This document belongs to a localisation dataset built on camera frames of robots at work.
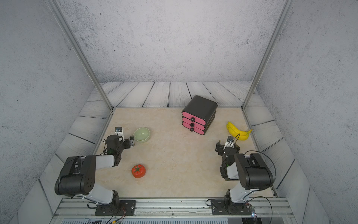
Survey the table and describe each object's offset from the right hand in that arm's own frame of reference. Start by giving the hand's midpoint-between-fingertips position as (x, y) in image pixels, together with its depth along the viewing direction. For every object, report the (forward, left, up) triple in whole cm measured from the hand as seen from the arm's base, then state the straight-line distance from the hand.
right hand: (228, 141), depth 91 cm
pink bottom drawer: (+13, +24, -2) cm, 27 cm away
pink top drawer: (+12, +22, +9) cm, 27 cm away
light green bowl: (+7, +59, -2) cm, 60 cm away
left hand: (+4, +67, +2) cm, 67 cm away
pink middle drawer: (+11, +23, +4) cm, 26 cm away
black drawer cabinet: (+14, +19, +10) cm, 26 cm away
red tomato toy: (-19, +55, 0) cm, 58 cm away
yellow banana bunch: (+10, -14, -9) cm, 19 cm away
